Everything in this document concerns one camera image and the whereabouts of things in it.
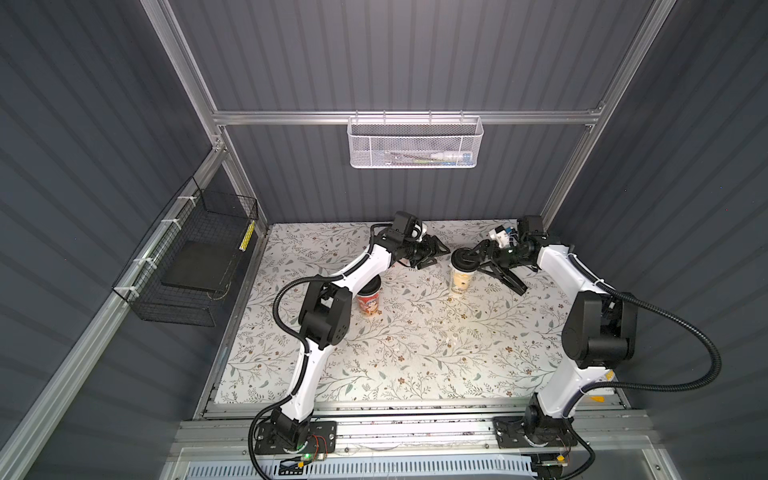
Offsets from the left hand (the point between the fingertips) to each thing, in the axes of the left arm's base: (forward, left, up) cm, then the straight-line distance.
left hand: (453, 258), depth 89 cm
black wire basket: (-12, +69, +11) cm, 71 cm away
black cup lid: (-2, -2, +1) cm, 3 cm away
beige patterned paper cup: (-4, -3, -7) cm, 8 cm away
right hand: (-1, -7, -1) cm, 7 cm away
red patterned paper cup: (-11, +25, -7) cm, 29 cm away
